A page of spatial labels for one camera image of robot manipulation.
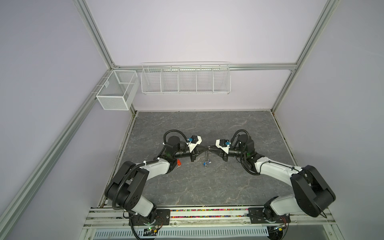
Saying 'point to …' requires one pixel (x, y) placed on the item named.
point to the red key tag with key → (178, 163)
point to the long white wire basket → (186, 78)
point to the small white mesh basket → (118, 92)
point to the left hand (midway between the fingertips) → (207, 149)
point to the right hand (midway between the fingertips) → (210, 147)
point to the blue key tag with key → (206, 163)
